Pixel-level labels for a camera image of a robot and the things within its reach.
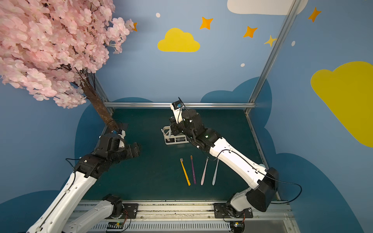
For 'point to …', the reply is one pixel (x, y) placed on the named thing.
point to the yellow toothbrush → (185, 173)
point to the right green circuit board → (237, 226)
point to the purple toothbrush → (193, 170)
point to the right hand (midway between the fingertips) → (174, 116)
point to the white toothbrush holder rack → (171, 139)
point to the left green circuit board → (115, 225)
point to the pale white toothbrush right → (215, 174)
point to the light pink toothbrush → (204, 171)
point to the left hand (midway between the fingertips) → (134, 146)
